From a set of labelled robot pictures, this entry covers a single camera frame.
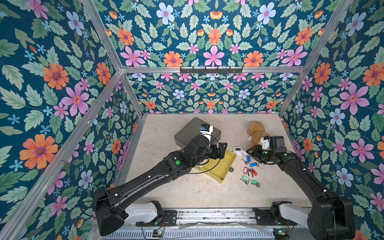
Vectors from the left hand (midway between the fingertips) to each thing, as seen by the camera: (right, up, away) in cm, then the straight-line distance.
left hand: (222, 144), depth 67 cm
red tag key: (+22, -20, +23) cm, 37 cm away
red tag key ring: (+17, -19, +23) cm, 35 cm away
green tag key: (+16, -23, +19) cm, 34 cm away
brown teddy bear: (+27, +5, +32) cm, 42 cm away
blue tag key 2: (+21, -13, +28) cm, 37 cm away
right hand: (+17, -6, +17) cm, 25 cm away
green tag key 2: (+22, -25, +19) cm, 38 cm away
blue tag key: (+23, -16, +25) cm, 37 cm away
